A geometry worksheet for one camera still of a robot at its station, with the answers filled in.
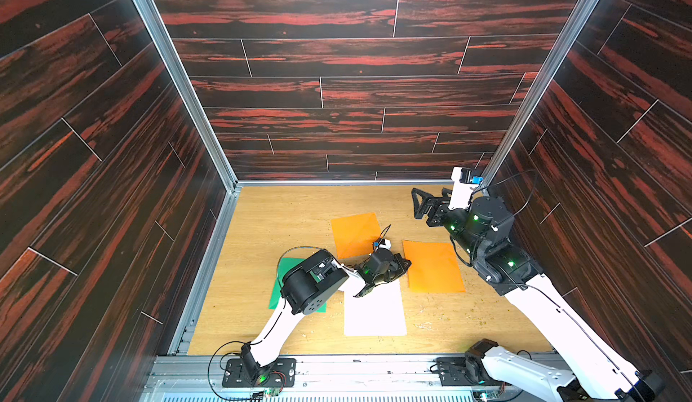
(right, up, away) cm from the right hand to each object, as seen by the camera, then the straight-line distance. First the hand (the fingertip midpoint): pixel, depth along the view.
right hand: (435, 189), depth 67 cm
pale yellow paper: (-12, -38, +18) cm, 43 cm away
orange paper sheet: (-19, -15, +36) cm, 43 cm away
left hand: (+2, -24, +25) cm, 35 cm away
